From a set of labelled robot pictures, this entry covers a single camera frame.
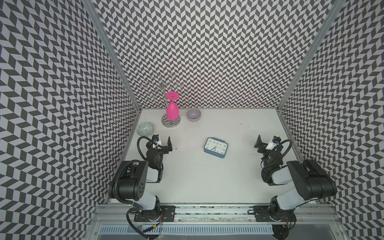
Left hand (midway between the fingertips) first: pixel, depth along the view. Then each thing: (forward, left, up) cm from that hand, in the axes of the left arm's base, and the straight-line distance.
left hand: (161, 137), depth 91 cm
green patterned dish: (+11, +15, -6) cm, 20 cm away
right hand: (-2, -63, +1) cm, 63 cm away
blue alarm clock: (-3, -34, -7) cm, 35 cm away
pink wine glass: (+13, -7, +12) cm, 19 cm away
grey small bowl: (+23, -19, -5) cm, 30 cm away
